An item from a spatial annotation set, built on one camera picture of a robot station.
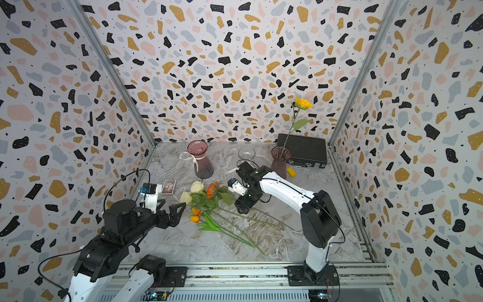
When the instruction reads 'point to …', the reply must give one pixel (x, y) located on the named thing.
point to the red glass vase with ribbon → (199, 149)
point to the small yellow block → (292, 172)
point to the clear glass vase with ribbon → (246, 154)
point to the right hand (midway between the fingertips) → (244, 205)
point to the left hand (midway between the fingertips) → (176, 202)
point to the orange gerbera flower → (214, 191)
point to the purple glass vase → (282, 154)
